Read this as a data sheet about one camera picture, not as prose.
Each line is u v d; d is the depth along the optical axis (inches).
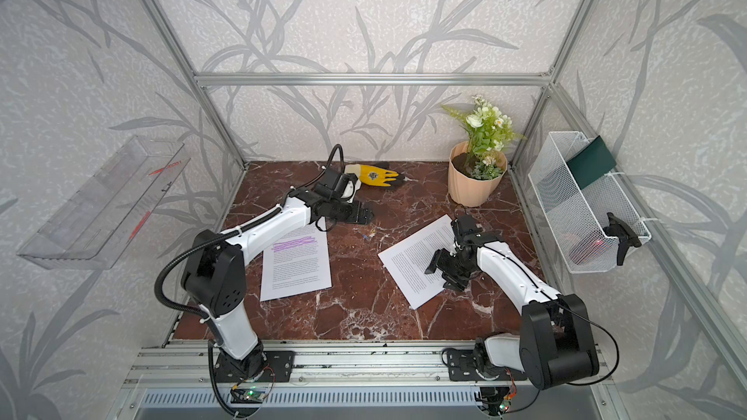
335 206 28.6
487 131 35.1
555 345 16.1
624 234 22.7
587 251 24.9
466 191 40.0
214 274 18.5
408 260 36.9
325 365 29.7
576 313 16.6
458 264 27.9
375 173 45.4
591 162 29.0
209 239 18.8
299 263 36.3
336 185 28.1
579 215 32.8
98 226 26.0
